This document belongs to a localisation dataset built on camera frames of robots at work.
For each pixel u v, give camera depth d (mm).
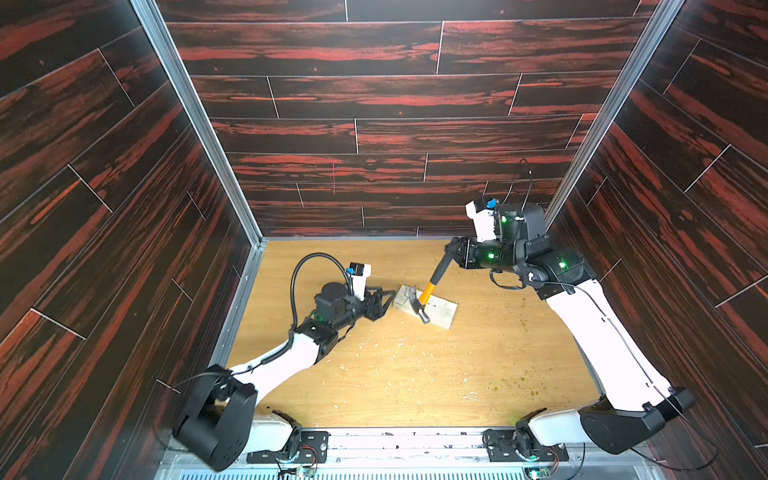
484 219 585
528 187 986
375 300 710
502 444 734
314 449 719
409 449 752
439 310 950
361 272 716
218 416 418
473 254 578
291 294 728
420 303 766
